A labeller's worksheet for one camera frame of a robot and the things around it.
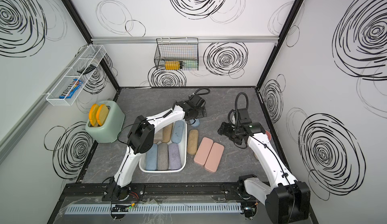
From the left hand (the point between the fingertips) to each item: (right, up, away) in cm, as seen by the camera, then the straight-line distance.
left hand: (200, 114), depth 97 cm
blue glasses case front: (-14, -10, -4) cm, 18 cm away
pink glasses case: (+2, -20, -11) cm, 23 cm away
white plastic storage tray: (-10, -20, -10) cm, 25 cm away
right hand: (+13, -9, -17) cm, 23 cm away
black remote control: (-61, +26, -16) cm, 68 cm away
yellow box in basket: (-17, +30, -10) cm, 36 cm away
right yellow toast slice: (-53, +2, -18) cm, 56 cm away
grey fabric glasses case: (-21, -22, -16) cm, 35 cm away
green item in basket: (-6, +30, -10) cm, 32 cm away
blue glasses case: (-3, -6, -1) cm, 7 cm away
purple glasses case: (-15, -24, -16) cm, 32 cm away
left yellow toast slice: (-57, +2, -18) cm, 60 cm away
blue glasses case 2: (-27, -22, -16) cm, 38 cm away
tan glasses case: (-5, -14, -7) cm, 17 cm away
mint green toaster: (-51, -9, -14) cm, 54 cm away
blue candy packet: (-61, +17, -24) cm, 68 cm away
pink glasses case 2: (+8, -23, -14) cm, 28 cm away
